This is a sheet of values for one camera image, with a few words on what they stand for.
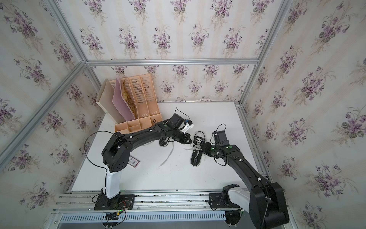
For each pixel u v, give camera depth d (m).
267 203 0.37
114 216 0.71
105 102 0.82
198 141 0.93
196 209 0.72
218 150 0.63
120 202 0.72
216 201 0.73
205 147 0.75
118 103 0.87
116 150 0.55
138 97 1.15
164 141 0.91
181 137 0.78
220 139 0.66
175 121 0.73
